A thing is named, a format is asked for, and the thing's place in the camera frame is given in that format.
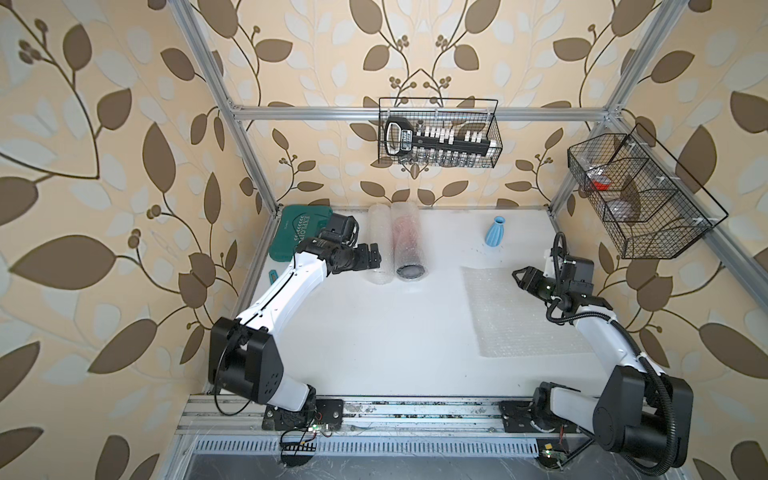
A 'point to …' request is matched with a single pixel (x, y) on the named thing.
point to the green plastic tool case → (296, 223)
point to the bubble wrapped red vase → (409, 251)
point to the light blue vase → (495, 234)
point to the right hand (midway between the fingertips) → (521, 276)
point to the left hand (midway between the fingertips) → (362, 256)
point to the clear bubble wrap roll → (381, 232)
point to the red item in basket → (599, 186)
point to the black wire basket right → (648, 204)
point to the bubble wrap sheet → (510, 319)
